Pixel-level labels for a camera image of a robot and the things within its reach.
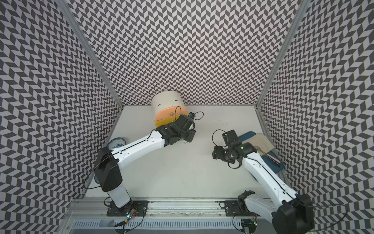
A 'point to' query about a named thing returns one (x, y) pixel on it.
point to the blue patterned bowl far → (116, 143)
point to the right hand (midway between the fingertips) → (218, 158)
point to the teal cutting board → (272, 153)
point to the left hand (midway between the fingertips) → (190, 132)
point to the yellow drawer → (164, 121)
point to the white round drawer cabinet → (167, 107)
